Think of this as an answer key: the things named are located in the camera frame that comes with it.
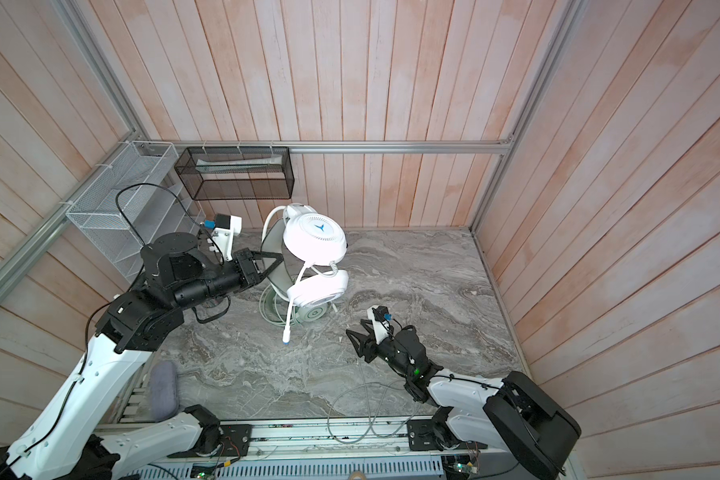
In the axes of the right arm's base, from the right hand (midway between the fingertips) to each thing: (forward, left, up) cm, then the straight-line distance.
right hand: (357, 327), depth 81 cm
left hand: (-2, +14, +30) cm, 33 cm away
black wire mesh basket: (+52, +44, +14) cm, 70 cm away
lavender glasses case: (-18, +51, -8) cm, 55 cm away
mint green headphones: (+7, +15, -4) cm, 17 cm away
